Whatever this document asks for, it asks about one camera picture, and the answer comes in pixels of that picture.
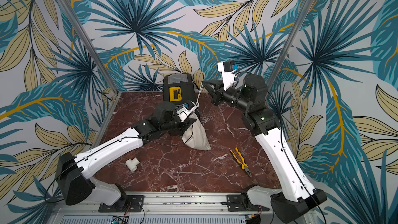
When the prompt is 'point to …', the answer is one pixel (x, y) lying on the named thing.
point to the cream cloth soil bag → (193, 136)
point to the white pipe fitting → (132, 164)
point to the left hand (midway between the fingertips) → (192, 118)
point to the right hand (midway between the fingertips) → (190, 89)
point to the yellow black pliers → (244, 166)
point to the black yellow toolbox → (179, 88)
